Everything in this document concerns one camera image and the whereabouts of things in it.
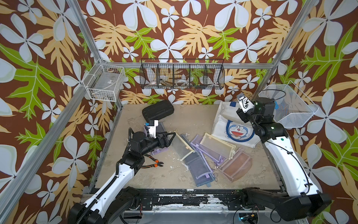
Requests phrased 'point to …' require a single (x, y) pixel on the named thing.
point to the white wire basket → (103, 81)
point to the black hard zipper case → (159, 109)
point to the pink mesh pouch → (237, 166)
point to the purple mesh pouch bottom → (201, 171)
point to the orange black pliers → (157, 163)
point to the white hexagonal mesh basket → (292, 108)
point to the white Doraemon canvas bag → (229, 127)
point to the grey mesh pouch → (188, 142)
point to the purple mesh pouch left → (158, 150)
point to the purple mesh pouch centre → (195, 141)
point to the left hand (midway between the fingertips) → (171, 132)
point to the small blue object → (276, 105)
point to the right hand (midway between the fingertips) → (247, 103)
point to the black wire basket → (182, 73)
